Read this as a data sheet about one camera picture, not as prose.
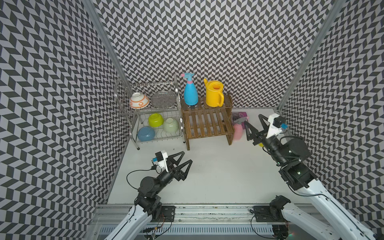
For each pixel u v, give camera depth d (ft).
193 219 2.37
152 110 2.71
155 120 3.25
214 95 2.52
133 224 1.71
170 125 3.17
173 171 2.00
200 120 3.08
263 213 2.38
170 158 2.25
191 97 2.69
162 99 2.76
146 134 2.98
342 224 1.31
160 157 1.98
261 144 1.88
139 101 2.62
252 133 1.83
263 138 1.75
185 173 2.00
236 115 3.57
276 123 1.60
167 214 2.38
